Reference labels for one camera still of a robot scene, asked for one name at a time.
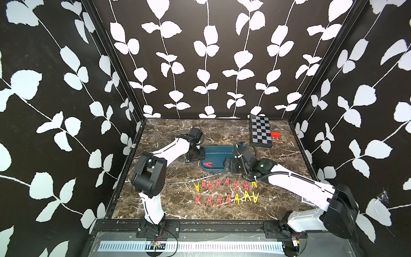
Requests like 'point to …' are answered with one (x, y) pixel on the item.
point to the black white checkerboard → (260, 133)
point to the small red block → (274, 134)
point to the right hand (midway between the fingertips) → (228, 161)
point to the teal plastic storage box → (214, 156)
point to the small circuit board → (157, 245)
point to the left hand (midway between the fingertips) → (203, 156)
